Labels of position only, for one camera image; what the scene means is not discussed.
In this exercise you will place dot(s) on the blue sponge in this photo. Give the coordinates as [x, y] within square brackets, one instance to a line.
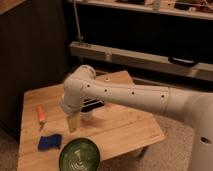
[49, 142]

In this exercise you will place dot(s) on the green glass bowl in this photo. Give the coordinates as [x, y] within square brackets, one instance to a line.
[80, 154]

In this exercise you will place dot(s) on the metal pole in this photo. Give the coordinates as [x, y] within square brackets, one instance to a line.
[80, 37]

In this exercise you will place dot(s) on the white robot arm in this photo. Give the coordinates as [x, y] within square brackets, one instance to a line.
[195, 108]

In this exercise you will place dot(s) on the long metal case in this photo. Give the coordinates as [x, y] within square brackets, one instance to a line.
[140, 60]

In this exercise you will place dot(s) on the upper shelf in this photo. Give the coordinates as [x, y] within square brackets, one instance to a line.
[145, 8]

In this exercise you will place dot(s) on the white cup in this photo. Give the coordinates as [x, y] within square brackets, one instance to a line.
[86, 116]

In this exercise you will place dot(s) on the orange pepper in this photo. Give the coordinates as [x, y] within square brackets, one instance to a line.
[41, 116]

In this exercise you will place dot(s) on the black case handle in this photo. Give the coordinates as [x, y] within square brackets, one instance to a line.
[186, 63]

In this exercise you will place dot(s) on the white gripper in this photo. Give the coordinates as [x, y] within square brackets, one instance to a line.
[71, 104]

